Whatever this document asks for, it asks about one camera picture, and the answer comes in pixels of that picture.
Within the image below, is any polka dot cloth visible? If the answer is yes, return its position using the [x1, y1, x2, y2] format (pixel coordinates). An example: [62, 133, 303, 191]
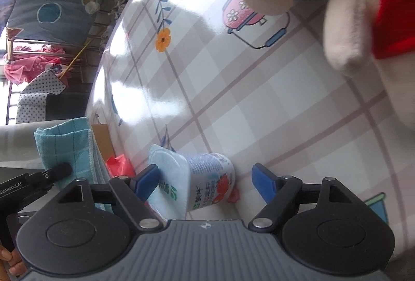
[16, 70, 67, 124]

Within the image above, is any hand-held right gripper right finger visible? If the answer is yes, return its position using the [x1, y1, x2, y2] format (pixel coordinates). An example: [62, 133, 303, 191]
[248, 163, 355, 231]

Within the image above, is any yellow stick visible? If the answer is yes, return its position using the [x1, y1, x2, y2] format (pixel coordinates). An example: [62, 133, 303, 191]
[58, 39, 93, 79]

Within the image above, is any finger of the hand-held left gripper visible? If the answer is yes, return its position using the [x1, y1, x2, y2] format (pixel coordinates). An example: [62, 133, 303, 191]
[41, 162, 72, 183]

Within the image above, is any red plastic bag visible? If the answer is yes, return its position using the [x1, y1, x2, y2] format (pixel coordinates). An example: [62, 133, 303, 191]
[105, 154, 137, 179]

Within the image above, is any pink cloth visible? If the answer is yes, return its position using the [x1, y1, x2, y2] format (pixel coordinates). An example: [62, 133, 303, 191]
[3, 44, 70, 85]

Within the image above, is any blue face masks pack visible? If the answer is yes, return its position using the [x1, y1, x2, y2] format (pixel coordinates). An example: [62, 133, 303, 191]
[34, 117, 111, 194]

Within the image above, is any brown cardboard box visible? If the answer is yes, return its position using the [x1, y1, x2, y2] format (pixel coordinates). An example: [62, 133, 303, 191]
[92, 123, 115, 162]

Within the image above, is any white yogurt cup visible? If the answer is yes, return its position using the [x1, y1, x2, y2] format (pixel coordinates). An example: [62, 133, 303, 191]
[147, 144, 236, 217]

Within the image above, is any person's left hand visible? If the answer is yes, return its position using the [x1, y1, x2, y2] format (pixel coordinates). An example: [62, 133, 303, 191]
[0, 244, 26, 281]

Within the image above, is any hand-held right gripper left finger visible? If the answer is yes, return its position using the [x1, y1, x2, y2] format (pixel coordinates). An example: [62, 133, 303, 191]
[58, 164, 164, 231]

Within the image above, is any black-haired plush doll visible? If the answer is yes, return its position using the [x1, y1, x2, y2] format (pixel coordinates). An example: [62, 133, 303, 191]
[190, 0, 415, 131]

